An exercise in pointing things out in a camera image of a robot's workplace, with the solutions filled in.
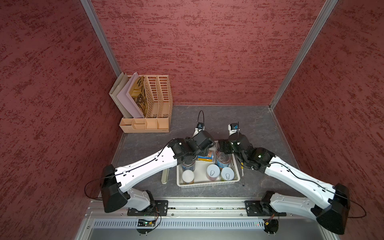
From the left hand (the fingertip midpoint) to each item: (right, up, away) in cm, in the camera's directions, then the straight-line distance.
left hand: (198, 146), depth 74 cm
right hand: (+14, +1, +3) cm, 15 cm away
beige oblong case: (-19, -19, +7) cm, 28 cm away
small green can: (+16, -17, +5) cm, 23 cm away
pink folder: (-45, +23, +18) cm, 54 cm away
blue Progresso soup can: (-4, -12, +3) cm, 13 cm away
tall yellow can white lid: (+2, -10, +13) cm, 17 cm away
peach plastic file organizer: (-30, +33, +36) cm, 58 cm away
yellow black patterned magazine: (-40, +32, +26) cm, 58 cm away
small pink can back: (+8, -16, +7) cm, 19 cm away
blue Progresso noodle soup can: (+14, -9, +5) cm, 17 cm away
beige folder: (-50, +29, +11) cm, 59 cm away
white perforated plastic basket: (+2, -22, +9) cm, 23 cm away
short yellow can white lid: (-5, -17, +3) cm, 18 cm away
